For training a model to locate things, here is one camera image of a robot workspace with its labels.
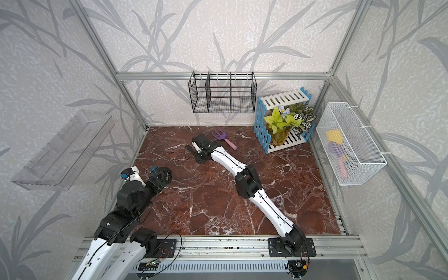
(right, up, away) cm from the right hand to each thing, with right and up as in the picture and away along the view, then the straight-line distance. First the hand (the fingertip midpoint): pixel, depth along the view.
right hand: (199, 156), depth 105 cm
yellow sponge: (+71, +12, -20) cm, 75 cm away
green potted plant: (+54, +21, -16) cm, 60 cm away
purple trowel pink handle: (+70, +6, -22) cm, 74 cm away
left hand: (-9, -5, -31) cm, 33 cm away
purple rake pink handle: (+14, +12, +10) cm, 21 cm away
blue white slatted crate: (+43, +32, -9) cm, 54 cm away
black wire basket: (+14, +40, 0) cm, 42 cm away
